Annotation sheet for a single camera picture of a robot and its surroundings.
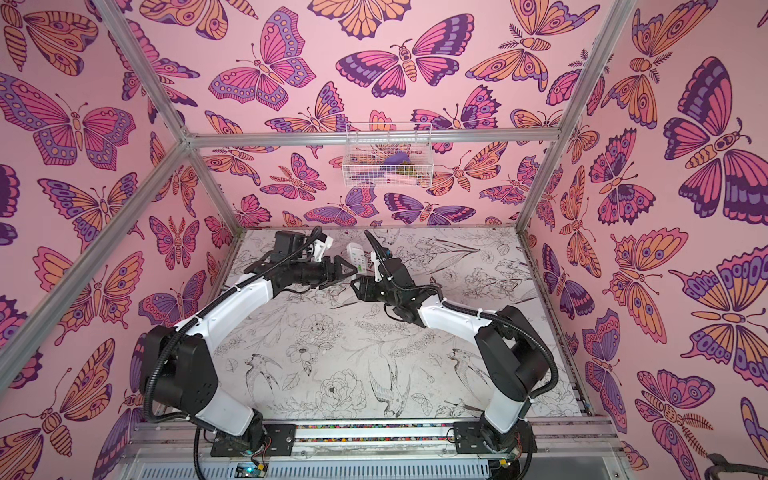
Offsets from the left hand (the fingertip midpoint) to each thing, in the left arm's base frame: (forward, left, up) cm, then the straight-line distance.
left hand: (353, 271), depth 82 cm
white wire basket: (+38, -1, +8) cm, 39 cm away
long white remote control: (+8, 0, -4) cm, 8 cm away
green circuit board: (-43, +24, -23) cm, 55 cm away
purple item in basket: (+37, -12, +11) cm, 41 cm away
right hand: (0, -1, -5) cm, 5 cm away
